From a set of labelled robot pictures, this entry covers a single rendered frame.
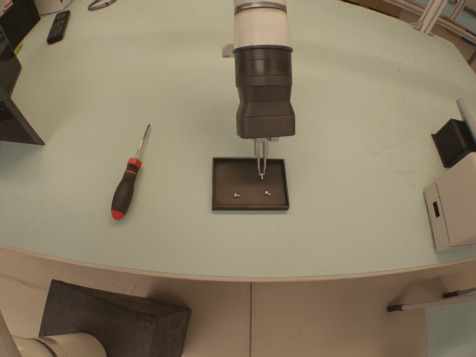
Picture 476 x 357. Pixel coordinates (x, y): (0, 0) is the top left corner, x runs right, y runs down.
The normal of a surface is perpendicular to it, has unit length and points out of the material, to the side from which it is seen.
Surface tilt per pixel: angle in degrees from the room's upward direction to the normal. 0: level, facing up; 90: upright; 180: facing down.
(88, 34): 0
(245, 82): 67
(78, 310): 0
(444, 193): 90
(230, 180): 0
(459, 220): 90
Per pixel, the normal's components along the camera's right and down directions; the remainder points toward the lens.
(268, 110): 0.18, 0.25
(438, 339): 0.10, -0.45
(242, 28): -0.63, 0.24
